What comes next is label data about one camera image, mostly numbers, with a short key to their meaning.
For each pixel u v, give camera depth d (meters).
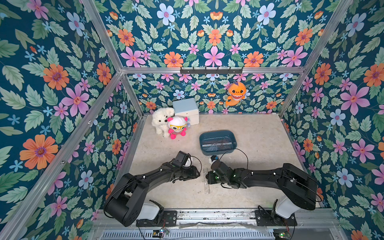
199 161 0.93
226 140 1.02
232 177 0.65
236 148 0.97
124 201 0.43
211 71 0.92
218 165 0.66
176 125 0.94
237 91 0.98
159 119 0.93
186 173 0.77
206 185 0.84
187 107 1.02
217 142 1.01
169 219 0.73
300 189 0.44
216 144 1.01
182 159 0.71
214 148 0.99
